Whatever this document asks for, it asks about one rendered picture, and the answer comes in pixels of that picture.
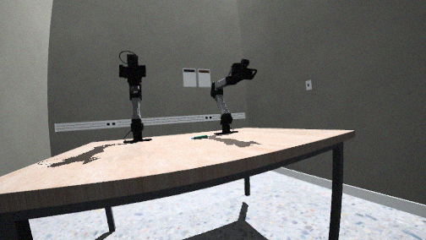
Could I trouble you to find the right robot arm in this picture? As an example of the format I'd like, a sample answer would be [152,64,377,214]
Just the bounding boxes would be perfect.
[123,54,152,143]

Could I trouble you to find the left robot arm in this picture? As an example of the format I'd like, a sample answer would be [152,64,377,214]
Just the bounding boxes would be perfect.
[210,59,249,135]

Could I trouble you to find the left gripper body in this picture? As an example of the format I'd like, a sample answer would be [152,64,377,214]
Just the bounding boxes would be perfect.
[237,64,251,80]

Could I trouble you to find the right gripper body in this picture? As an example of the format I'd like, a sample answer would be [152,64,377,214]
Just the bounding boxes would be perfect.
[120,61,142,80]

